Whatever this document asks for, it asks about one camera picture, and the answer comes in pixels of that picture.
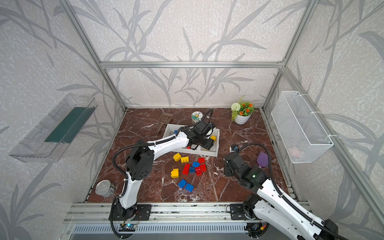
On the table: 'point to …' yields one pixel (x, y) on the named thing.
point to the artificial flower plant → (243, 108)
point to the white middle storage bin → (198, 151)
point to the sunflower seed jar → (196, 116)
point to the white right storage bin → (213, 151)
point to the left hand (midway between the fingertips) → (212, 139)
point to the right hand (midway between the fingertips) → (228, 159)
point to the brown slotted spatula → (165, 118)
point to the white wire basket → (301, 134)
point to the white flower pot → (242, 119)
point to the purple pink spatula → (262, 159)
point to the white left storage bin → (170, 129)
